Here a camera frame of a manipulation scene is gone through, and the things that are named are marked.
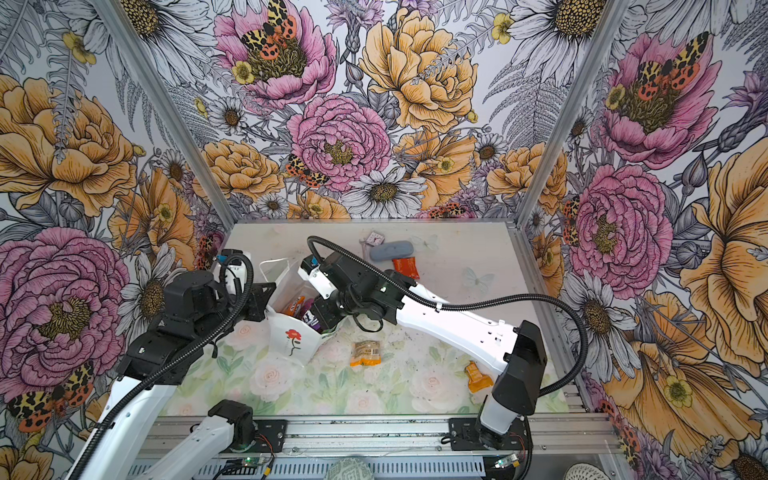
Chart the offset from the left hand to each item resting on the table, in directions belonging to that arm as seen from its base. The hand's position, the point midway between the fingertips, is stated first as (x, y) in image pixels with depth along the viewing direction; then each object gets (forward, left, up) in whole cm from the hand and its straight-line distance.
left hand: (273, 296), depth 69 cm
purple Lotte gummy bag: (-3, -7, -4) cm, 9 cm away
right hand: (-4, -10, -3) cm, 11 cm away
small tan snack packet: (-4, -20, -24) cm, 32 cm away
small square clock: (+40, -21, -26) cm, 52 cm away
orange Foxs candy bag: (+3, -1, -11) cm, 12 cm away
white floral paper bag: (-6, -3, -9) cm, 11 cm away
